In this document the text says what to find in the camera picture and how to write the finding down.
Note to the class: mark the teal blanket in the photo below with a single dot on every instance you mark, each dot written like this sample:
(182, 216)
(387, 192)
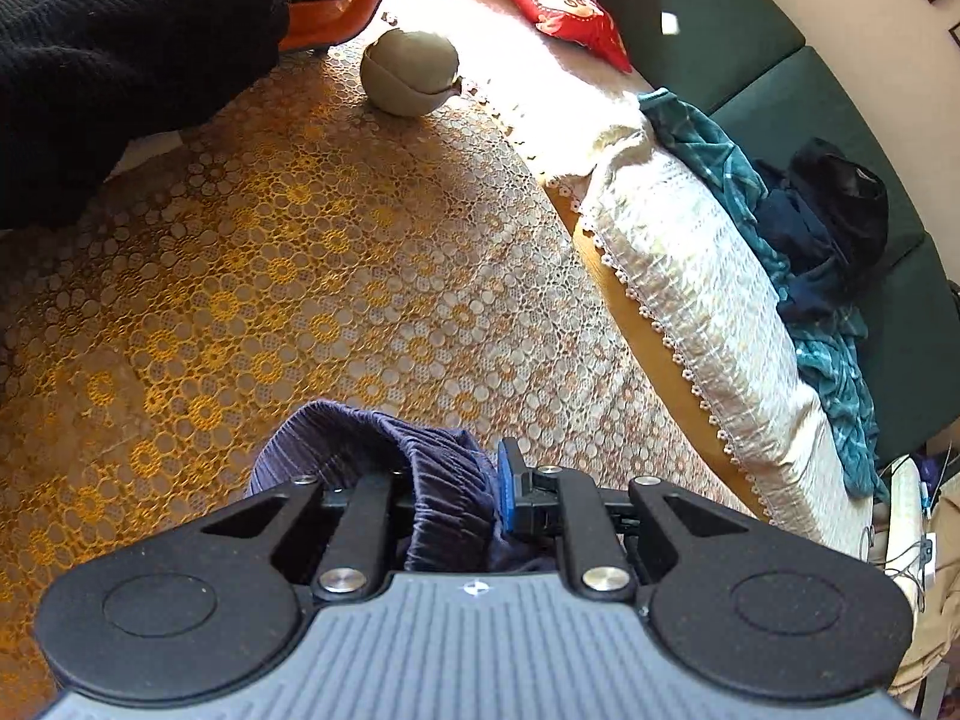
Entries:
(705, 150)

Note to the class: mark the black knit garment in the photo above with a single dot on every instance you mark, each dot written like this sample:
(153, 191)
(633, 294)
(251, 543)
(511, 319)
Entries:
(112, 52)

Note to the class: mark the navy garment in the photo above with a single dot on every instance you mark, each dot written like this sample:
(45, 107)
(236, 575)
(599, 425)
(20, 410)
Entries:
(802, 247)

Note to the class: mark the red pillow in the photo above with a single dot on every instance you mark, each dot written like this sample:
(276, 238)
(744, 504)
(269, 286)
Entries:
(562, 4)

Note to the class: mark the dark purple pants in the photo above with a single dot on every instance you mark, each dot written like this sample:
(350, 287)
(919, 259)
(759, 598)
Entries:
(442, 465)

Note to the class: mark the green sofa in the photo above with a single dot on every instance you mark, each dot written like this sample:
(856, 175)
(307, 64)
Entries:
(735, 30)

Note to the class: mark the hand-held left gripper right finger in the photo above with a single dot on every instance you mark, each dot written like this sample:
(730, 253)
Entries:
(508, 491)

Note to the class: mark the gold lace tablecloth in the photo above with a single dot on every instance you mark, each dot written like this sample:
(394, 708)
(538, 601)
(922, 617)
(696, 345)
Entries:
(300, 277)

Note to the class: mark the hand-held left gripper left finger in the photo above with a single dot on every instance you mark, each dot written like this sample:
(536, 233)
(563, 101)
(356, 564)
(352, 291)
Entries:
(367, 517)

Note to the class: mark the white paper tag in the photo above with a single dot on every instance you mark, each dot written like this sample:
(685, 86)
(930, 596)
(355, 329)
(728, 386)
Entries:
(668, 23)

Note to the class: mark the grey round pouch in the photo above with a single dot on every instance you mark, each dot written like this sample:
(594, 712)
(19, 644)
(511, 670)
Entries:
(409, 71)

